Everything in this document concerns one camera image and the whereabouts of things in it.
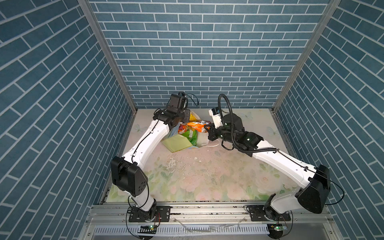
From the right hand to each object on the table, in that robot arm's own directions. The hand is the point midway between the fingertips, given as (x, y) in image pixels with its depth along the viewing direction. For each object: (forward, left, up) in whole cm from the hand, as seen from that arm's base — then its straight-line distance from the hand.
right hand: (203, 124), depth 74 cm
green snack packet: (+4, +7, -16) cm, 18 cm away
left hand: (+10, +11, -2) cm, 14 cm away
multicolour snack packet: (+7, +13, -13) cm, 20 cm away
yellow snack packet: (+9, +7, -6) cm, 13 cm away
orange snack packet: (-1, +3, 0) cm, 3 cm away
